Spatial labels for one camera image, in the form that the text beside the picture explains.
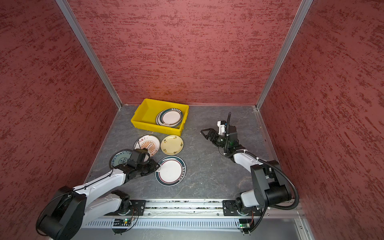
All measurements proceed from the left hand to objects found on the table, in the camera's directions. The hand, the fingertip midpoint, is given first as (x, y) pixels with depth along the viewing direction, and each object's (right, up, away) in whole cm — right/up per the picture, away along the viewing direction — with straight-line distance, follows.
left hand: (159, 169), depth 87 cm
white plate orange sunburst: (-9, +14, +11) cm, 20 cm away
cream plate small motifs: (+6, +13, +11) cm, 17 cm away
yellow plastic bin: (-18, +34, +26) cm, 47 cm away
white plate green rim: (+7, +24, +14) cm, 29 cm away
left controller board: (-14, -21, -16) cm, 30 cm away
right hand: (+26, +20, -1) cm, 33 cm away
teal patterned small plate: (-26, +6, +5) cm, 27 cm away
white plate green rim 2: (+8, -2, 0) cm, 8 cm away
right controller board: (+46, -21, -16) cm, 53 cm away
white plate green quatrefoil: (+3, +31, +21) cm, 38 cm away
